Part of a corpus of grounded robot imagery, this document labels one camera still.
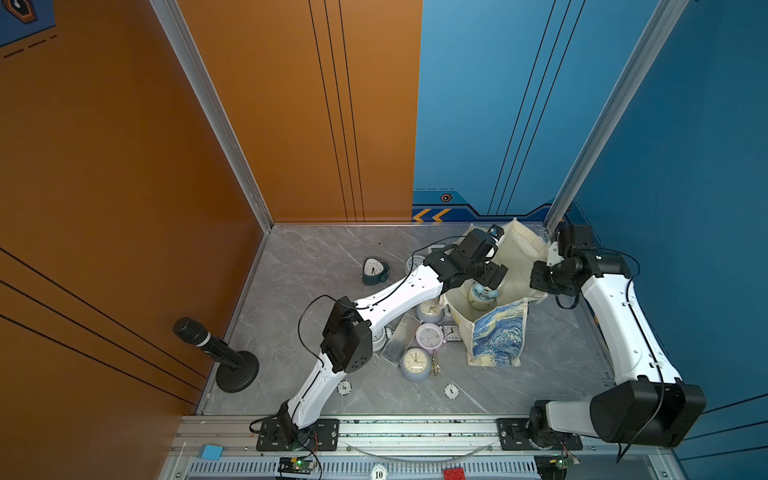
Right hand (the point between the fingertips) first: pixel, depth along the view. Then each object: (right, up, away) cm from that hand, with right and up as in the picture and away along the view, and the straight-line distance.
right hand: (537, 280), depth 79 cm
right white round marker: (-23, -30, 0) cm, 38 cm away
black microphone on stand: (-82, -26, +3) cm, 86 cm away
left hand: (-10, +6, +2) cm, 12 cm away
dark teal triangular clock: (-45, +1, +21) cm, 50 cm away
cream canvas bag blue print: (-13, -13, -6) cm, 19 cm away
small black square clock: (-21, -17, +10) cm, 29 cm away
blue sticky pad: (-82, -41, -8) cm, 92 cm away
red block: (-25, -43, -12) cm, 51 cm away
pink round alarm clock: (-28, -18, +8) cm, 34 cm away
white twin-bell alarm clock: (-43, -17, +6) cm, 47 cm away
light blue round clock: (-11, -7, +12) cm, 18 cm away
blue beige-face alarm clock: (-32, -23, +2) cm, 40 cm away
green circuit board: (-62, -43, -9) cm, 76 cm away
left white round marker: (-52, -30, +2) cm, 60 cm away
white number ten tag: (-41, -40, -16) cm, 59 cm away
